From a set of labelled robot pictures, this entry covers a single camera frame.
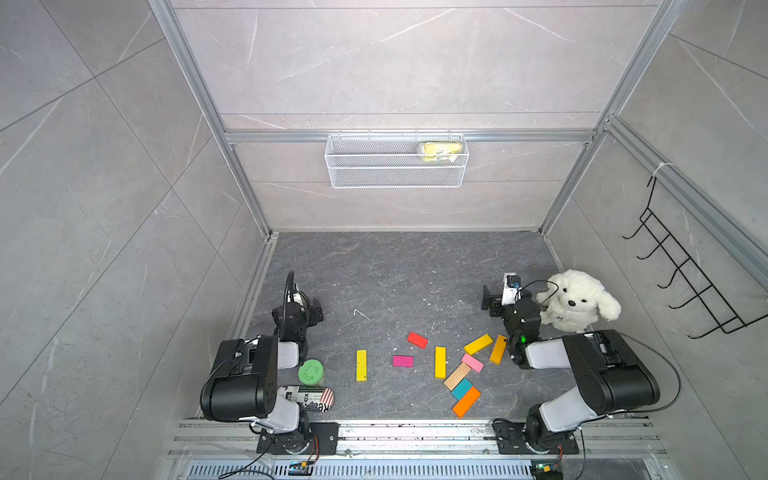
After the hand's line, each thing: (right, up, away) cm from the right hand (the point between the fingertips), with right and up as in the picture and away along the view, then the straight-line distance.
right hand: (502, 285), depth 92 cm
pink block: (-11, -22, -6) cm, 25 cm away
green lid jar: (-57, -23, -12) cm, 62 cm away
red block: (-27, -17, -1) cm, 31 cm away
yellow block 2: (-20, -22, -6) cm, 31 cm away
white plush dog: (+16, -3, -11) cm, 19 cm away
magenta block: (-31, -22, -6) cm, 38 cm away
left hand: (-64, -4, +2) cm, 64 cm away
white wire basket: (-34, +42, +9) cm, 55 cm away
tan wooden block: (-16, -25, -8) cm, 31 cm away
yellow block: (-43, -22, -8) cm, 49 cm away
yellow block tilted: (-8, -17, -3) cm, 20 cm away
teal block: (-15, -27, -11) cm, 33 cm away
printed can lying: (-55, -28, -15) cm, 64 cm away
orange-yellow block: (-3, -19, -4) cm, 19 cm away
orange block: (-14, -31, -12) cm, 36 cm away
